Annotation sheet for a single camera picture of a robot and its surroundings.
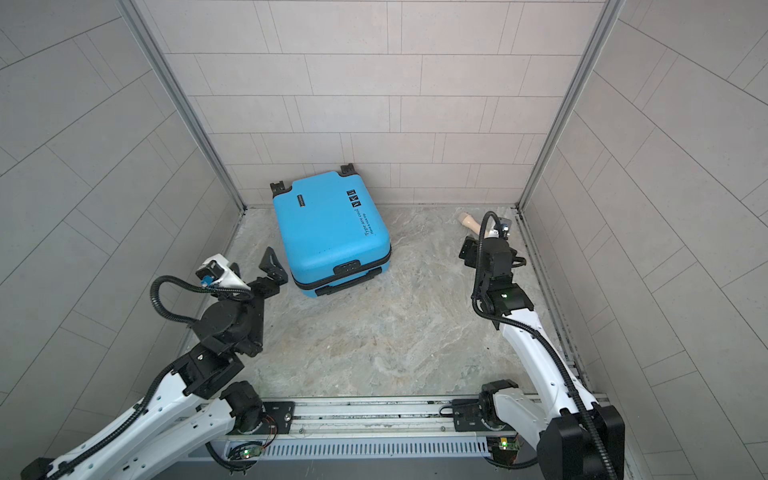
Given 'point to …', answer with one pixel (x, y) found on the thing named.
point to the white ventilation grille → (434, 448)
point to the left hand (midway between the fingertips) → (265, 253)
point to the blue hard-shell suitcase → (334, 228)
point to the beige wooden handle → (469, 221)
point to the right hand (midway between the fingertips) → (481, 236)
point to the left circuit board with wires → (248, 450)
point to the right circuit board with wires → (504, 449)
